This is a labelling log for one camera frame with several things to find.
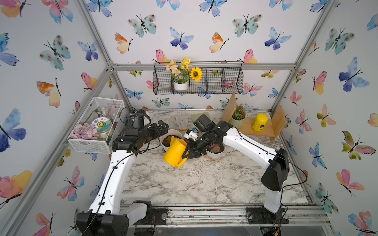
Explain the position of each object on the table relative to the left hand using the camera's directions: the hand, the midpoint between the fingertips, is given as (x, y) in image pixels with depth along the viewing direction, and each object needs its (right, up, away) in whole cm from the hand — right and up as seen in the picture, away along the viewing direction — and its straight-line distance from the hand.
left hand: (163, 127), depth 74 cm
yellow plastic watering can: (+5, -13, -1) cm, 14 cm away
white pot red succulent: (+29, -15, +13) cm, 35 cm away
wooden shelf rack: (+68, -1, +23) cm, 72 cm away
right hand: (+11, -14, -5) cm, 18 cm away
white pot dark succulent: (-3, -9, +19) cm, 21 cm away
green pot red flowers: (+43, +6, +17) cm, 46 cm away
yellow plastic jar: (+57, +3, +19) cm, 60 cm away
